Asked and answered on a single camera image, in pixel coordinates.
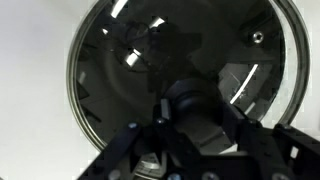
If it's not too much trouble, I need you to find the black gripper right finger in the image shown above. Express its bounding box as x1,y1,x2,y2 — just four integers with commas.
222,101,320,180

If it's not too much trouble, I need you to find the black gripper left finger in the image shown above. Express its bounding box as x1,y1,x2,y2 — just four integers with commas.
78,99,198,180

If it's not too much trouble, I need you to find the black cooking pot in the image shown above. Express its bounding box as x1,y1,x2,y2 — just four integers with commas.
73,0,288,158

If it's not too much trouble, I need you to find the glass lid with black knob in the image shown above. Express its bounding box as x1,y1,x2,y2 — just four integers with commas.
65,0,312,180

